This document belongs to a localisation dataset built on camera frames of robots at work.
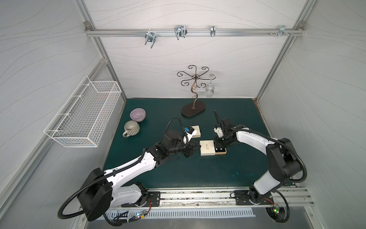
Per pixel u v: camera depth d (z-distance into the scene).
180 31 0.77
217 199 0.75
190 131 0.66
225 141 0.77
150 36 0.79
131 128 1.00
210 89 0.97
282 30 0.77
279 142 0.48
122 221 0.68
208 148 0.89
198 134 0.96
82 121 0.68
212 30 0.78
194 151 0.69
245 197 0.73
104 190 0.40
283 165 0.45
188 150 0.66
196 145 0.93
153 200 0.73
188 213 0.70
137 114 1.06
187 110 1.12
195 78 0.91
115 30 0.82
